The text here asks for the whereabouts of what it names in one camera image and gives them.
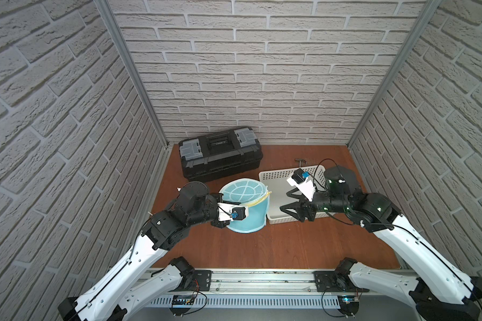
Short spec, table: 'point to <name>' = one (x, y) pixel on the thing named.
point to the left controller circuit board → (181, 304)
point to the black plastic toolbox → (219, 154)
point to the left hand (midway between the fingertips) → (239, 197)
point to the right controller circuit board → (349, 304)
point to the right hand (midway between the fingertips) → (288, 199)
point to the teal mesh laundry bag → (254, 194)
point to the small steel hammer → (300, 161)
